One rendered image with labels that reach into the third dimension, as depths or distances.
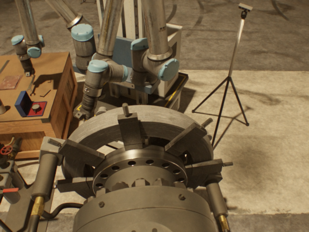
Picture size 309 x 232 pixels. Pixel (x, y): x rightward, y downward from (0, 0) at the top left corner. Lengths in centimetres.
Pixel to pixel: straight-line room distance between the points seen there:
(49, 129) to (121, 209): 122
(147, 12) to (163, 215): 91
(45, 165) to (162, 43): 83
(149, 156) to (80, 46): 103
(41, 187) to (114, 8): 87
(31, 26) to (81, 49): 34
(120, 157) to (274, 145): 164
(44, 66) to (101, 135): 155
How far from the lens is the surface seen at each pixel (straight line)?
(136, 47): 153
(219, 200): 138
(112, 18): 131
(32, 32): 186
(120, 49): 181
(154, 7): 126
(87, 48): 181
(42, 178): 111
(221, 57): 350
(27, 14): 182
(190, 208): 92
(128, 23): 179
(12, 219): 204
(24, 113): 193
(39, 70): 246
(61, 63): 249
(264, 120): 262
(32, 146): 218
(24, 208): 205
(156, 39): 134
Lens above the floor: 165
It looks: 43 degrees down
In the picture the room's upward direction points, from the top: straight up
